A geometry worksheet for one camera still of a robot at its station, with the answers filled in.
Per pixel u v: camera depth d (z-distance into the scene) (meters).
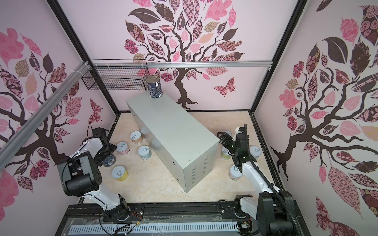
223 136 0.76
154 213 0.75
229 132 0.76
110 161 0.88
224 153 0.90
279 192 0.42
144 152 0.90
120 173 0.82
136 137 0.98
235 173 0.83
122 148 0.93
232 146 0.73
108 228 0.70
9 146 0.50
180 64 0.96
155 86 0.74
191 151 0.59
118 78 1.22
